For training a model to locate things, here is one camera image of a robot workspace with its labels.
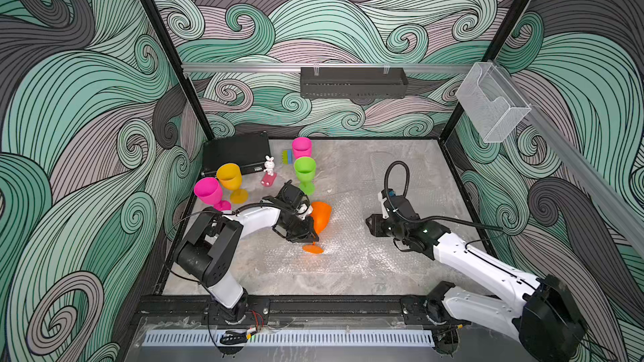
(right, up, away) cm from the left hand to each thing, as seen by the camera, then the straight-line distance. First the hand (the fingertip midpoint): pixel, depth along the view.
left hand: (317, 237), depth 85 cm
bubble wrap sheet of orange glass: (+12, -4, 0) cm, 12 cm away
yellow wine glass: (-31, +20, +3) cm, 37 cm away
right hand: (+17, +6, -2) cm, 18 cm away
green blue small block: (-14, +28, +26) cm, 41 cm away
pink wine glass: (-6, +32, +14) cm, 35 cm away
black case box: (-32, +30, +29) cm, 52 cm away
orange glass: (+1, +8, +2) cm, 9 cm away
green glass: (-5, +23, +9) cm, 26 cm away
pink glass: (-37, +16, -3) cm, 40 cm away
